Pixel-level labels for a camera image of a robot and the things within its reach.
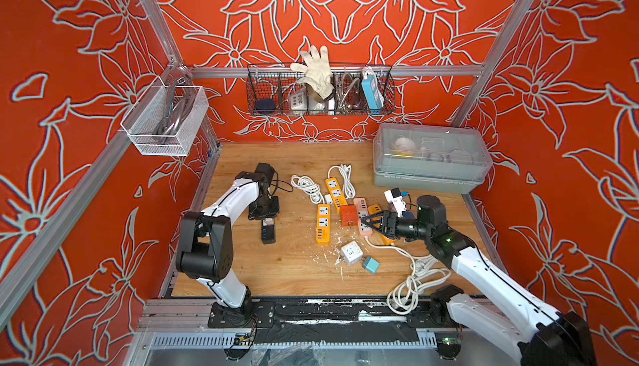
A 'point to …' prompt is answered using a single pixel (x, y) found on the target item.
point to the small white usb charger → (329, 199)
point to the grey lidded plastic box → (441, 159)
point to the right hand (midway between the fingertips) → (363, 225)
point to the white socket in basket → (299, 101)
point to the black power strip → (268, 230)
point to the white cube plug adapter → (351, 253)
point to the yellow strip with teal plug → (323, 225)
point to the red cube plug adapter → (349, 215)
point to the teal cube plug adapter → (371, 264)
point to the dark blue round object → (265, 105)
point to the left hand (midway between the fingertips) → (271, 214)
